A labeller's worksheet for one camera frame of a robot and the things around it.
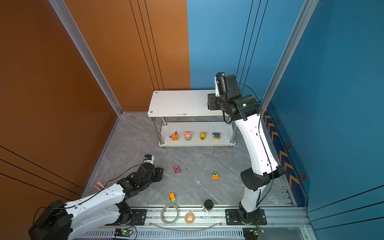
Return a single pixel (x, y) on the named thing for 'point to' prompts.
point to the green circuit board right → (256, 231)
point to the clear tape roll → (162, 216)
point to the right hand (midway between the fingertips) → (212, 99)
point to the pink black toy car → (177, 170)
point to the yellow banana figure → (203, 136)
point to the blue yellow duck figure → (216, 136)
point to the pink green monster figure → (188, 136)
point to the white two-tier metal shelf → (181, 118)
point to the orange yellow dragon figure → (174, 137)
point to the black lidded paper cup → (208, 205)
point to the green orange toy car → (214, 176)
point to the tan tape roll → (189, 217)
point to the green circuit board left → (126, 232)
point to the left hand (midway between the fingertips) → (162, 169)
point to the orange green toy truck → (172, 196)
